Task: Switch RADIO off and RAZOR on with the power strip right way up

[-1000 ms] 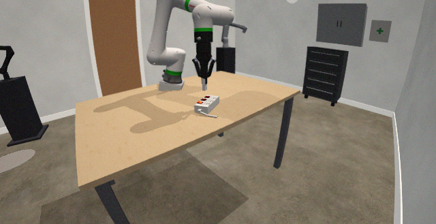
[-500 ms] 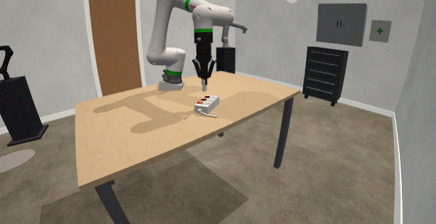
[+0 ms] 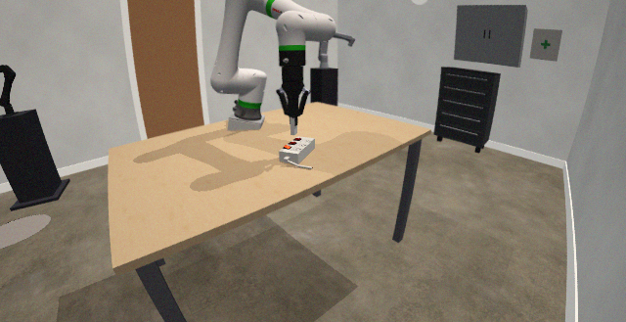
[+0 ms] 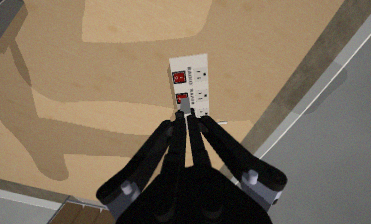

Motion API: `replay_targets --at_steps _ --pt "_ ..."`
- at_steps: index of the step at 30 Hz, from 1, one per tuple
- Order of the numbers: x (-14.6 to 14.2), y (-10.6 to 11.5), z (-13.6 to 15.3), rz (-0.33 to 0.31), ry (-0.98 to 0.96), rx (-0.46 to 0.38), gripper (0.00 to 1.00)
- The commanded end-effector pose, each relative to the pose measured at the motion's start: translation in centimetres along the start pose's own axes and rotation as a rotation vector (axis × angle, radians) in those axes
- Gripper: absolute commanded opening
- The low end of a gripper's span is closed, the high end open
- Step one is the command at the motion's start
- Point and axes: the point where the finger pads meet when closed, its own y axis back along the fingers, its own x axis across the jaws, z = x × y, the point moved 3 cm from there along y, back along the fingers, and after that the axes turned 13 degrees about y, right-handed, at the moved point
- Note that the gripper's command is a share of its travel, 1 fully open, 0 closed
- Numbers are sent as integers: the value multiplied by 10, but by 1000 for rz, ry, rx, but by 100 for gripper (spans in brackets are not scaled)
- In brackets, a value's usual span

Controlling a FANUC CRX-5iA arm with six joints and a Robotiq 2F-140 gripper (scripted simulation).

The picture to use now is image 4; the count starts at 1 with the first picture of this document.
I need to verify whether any white power strip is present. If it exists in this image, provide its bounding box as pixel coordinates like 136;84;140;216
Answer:
169;54;209;118

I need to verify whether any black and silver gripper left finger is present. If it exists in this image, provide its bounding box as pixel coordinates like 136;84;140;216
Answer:
96;98;188;222

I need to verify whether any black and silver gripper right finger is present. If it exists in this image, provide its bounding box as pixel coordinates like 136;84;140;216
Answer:
185;97;287;219

